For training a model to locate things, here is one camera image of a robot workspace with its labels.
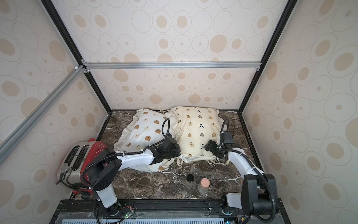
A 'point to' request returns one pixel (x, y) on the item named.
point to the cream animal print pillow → (195, 126)
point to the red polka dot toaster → (75, 157)
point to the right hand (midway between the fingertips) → (214, 148)
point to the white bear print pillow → (147, 129)
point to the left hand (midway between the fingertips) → (186, 150)
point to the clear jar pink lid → (203, 186)
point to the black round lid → (190, 178)
